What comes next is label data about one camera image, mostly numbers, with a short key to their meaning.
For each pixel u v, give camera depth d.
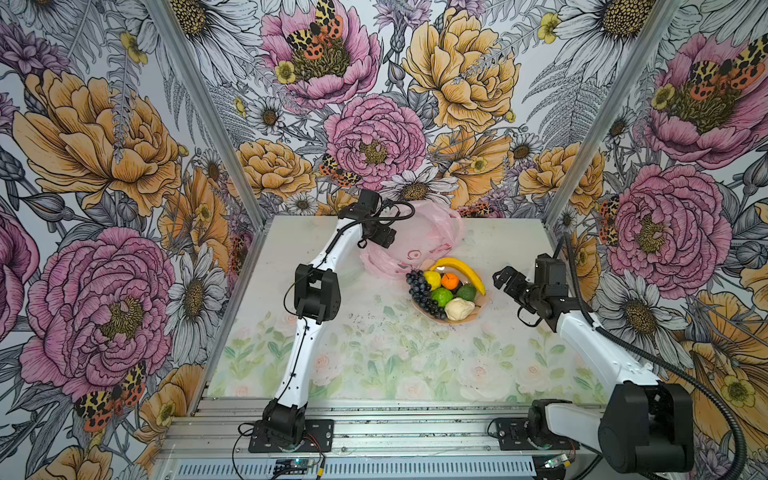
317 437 0.74
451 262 1.02
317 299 0.67
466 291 0.95
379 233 0.96
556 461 0.72
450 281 0.94
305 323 0.67
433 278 0.96
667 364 0.43
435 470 0.78
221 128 0.94
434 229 1.14
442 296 0.92
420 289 0.91
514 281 0.78
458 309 0.89
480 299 0.94
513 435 0.73
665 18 0.72
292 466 0.71
